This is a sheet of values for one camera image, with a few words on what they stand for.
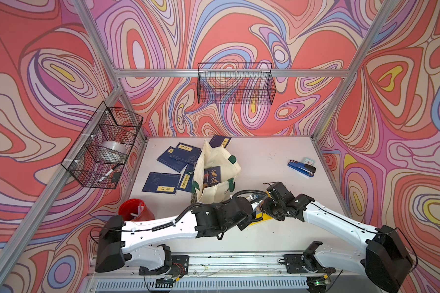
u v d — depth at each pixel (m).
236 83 0.96
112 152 0.70
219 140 1.18
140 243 0.41
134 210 0.78
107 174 0.72
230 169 0.91
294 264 0.73
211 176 0.96
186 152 1.10
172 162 1.07
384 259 0.40
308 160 1.05
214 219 0.50
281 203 0.64
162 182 0.99
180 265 0.73
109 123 0.86
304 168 1.01
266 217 0.77
